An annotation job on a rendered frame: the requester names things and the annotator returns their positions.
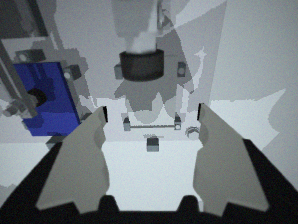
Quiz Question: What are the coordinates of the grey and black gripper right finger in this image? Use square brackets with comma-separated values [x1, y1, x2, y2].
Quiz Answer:
[193, 103, 298, 224]

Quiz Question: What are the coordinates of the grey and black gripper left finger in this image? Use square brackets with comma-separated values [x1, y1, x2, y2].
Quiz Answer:
[0, 106, 110, 224]

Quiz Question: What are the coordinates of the grey metal fixture plate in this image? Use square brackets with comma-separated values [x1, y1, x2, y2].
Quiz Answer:
[0, 0, 227, 143]

